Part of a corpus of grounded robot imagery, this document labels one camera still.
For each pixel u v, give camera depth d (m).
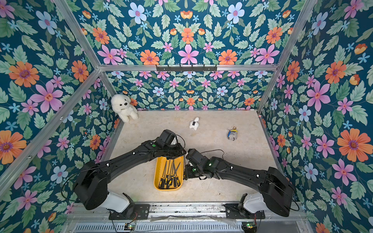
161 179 0.84
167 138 0.65
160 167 0.88
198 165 0.60
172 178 0.84
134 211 0.68
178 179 0.84
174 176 0.84
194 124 1.07
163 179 0.84
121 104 1.01
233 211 0.72
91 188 0.43
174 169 0.88
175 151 0.74
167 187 0.80
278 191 0.41
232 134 1.01
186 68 0.93
